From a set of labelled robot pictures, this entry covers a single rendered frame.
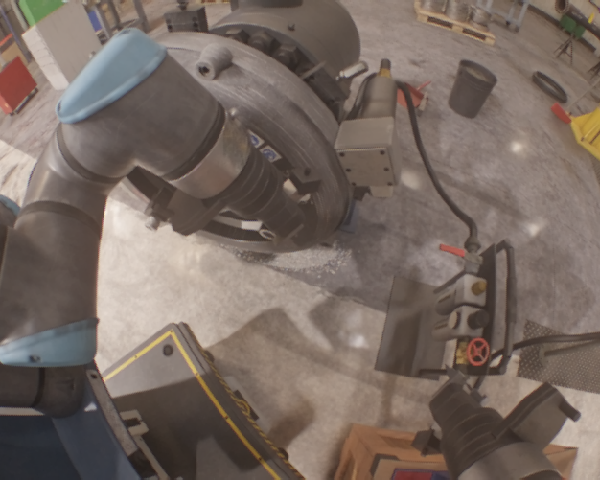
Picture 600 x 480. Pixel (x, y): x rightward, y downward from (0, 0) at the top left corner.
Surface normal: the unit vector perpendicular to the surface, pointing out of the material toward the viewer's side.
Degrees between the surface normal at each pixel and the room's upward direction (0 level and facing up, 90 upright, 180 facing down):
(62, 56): 90
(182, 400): 0
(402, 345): 0
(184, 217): 25
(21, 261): 69
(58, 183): 38
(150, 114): 78
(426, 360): 0
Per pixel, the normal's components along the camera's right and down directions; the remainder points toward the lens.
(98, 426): -0.04, -0.43
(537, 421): -0.22, -0.06
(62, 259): 0.82, -0.43
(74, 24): 0.92, 0.34
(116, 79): 0.69, 0.45
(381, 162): -0.29, 0.87
